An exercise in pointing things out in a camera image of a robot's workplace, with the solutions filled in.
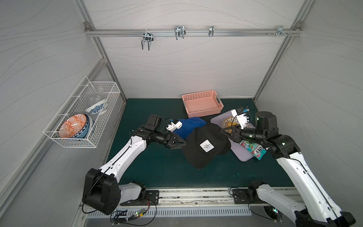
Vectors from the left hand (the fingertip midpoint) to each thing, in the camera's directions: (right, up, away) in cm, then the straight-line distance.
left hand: (184, 147), depth 64 cm
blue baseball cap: (+3, +7, +34) cm, 34 cm away
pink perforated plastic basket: (+14, +23, +51) cm, 58 cm away
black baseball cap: (+9, +2, 0) cm, 9 cm away
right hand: (+18, +8, +2) cm, 20 cm away
